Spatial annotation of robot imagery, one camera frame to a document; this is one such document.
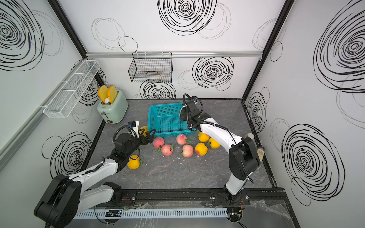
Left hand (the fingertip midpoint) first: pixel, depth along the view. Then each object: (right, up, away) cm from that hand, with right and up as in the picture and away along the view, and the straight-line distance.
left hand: (149, 129), depth 83 cm
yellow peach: (-4, 0, +5) cm, 6 cm away
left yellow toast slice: (-34, +24, +11) cm, 43 cm away
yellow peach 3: (+30, -12, +2) cm, 33 cm away
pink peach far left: (+4, -8, +5) cm, 10 cm away
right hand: (+21, +10, +4) cm, 24 cm away
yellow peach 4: (+39, -10, +5) cm, 41 cm away
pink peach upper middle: (+18, -7, +7) cm, 21 cm away
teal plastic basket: (+6, +5, +24) cm, 25 cm away
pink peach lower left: (+9, -12, +2) cm, 15 cm away
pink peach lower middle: (+23, -13, +2) cm, 26 cm away
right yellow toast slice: (-29, +23, +13) cm, 39 cm away
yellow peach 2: (-8, -19, -5) cm, 21 cm away
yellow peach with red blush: (+33, -6, +8) cm, 34 cm away
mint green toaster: (-28, +10, +14) cm, 33 cm away
